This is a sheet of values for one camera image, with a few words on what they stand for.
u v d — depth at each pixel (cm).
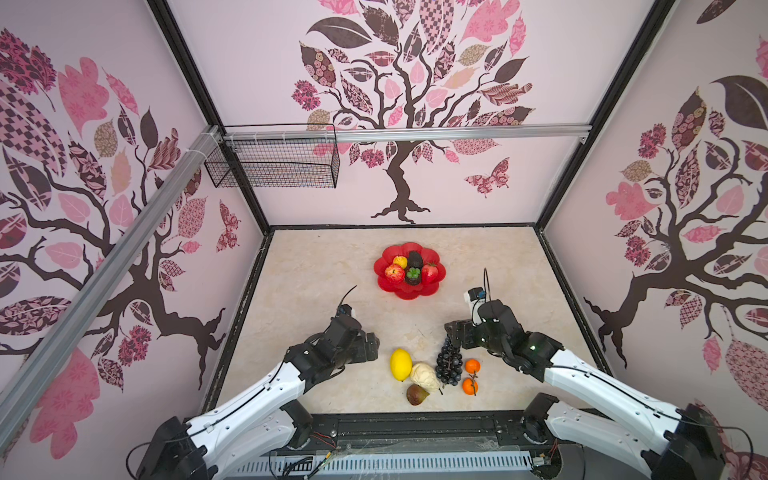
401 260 105
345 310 74
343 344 62
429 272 100
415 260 104
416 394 77
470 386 79
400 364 81
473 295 71
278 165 107
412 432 75
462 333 70
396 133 94
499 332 59
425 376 78
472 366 83
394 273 98
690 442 39
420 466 70
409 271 100
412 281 100
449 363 83
